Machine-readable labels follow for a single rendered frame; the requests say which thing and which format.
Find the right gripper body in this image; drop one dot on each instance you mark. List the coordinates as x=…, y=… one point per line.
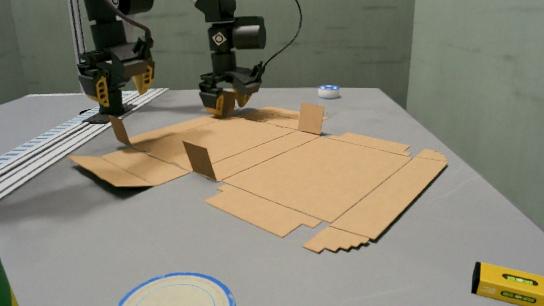
x=104, y=35

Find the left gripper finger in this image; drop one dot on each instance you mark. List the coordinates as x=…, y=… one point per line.
x=218, y=111
x=241, y=99

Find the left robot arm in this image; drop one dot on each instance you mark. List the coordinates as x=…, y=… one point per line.
x=245, y=33

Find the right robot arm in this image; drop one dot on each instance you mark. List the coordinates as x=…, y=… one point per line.
x=127, y=59

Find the yellow spirit level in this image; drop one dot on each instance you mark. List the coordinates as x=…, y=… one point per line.
x=508, y=285

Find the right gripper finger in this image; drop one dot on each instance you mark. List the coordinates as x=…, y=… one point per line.
x=143, y=81
x=102, y=93

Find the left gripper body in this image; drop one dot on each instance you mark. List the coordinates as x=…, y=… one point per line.
x=220, y=63

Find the brown cardboard box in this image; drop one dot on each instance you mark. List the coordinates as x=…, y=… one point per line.
x=262, y=152

